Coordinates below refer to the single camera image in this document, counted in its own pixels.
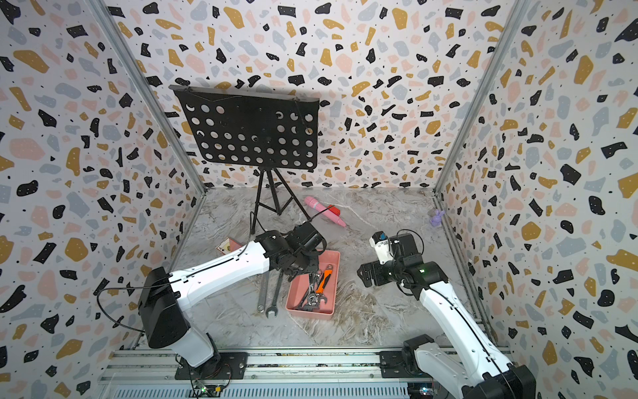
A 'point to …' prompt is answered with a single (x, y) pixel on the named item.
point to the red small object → (334, 209)
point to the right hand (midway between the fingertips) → (370, 268)
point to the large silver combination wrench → (273, 307)
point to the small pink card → (228, 246)
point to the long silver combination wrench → (262, 292)
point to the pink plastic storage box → (298, 287)
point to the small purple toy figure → (437, 219)
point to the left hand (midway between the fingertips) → (318, 266)
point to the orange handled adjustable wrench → (319, 292)
